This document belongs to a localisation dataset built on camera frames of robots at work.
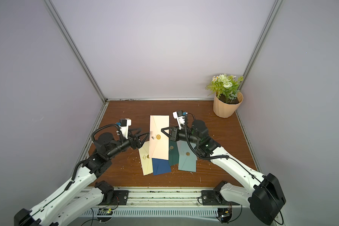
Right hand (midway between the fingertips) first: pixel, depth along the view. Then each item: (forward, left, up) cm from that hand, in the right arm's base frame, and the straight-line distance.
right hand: (161, 126), depth 65 cm
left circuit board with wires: (-33, +31, -35) cm, 57 cm away
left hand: (-1, +8, -4) cm, 9 cm away
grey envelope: (-3, -14, -32) cm, 35 cm away
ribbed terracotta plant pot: (+29, -39, -22) cm, 54 cm away
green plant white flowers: (+34, -39, -3) cm, 51 cm away
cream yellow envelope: (-6, +12, -31) cm, 34 cm away
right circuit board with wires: (-31, -32, -35) cm, 57 cm away
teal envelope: (-10, -14, -32) cm, 36 cm away
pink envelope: (-2, +2, -6) cm, 7 cm away
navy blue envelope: (-8, +3, -32) cm, 33 cm away
